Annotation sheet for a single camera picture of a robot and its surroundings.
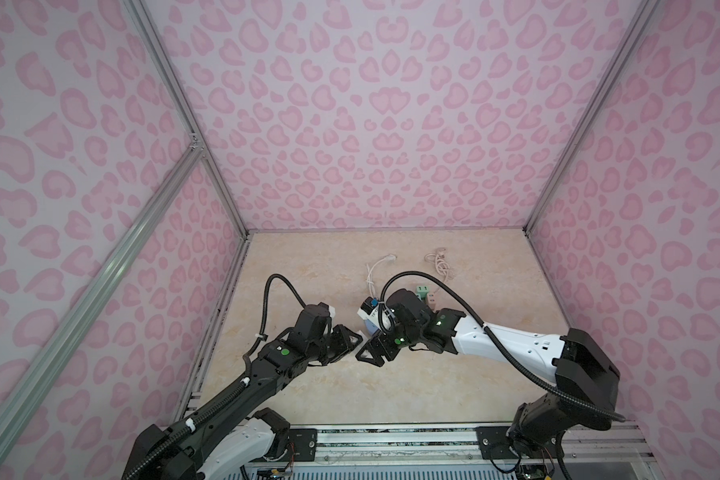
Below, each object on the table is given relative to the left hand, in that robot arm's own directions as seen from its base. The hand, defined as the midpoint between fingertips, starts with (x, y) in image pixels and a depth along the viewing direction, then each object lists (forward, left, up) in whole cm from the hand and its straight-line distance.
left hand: (367, 343), depth 77 cm
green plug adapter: (+19, -17, -6) cm, 26 cm away
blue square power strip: (0, -1, +9) cm, 9 cm away
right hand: (-1, +1, 0) cm, 2 cm away
